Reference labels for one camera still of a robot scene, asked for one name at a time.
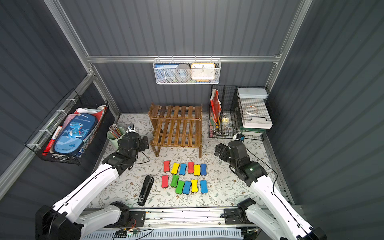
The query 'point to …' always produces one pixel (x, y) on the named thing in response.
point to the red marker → (51, 143)
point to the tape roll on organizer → (251, 113)
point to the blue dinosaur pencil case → (70, 139)
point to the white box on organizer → (254, 96)
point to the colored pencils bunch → (115, 131)
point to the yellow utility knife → (219, 121)
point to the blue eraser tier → (183, 167)
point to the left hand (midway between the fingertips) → (135, 137)
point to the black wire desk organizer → (231, 121)
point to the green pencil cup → (115, 140)
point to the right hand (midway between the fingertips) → (226, 148)
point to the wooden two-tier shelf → (176, 126)
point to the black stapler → (145, 190)
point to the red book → (215, 104)
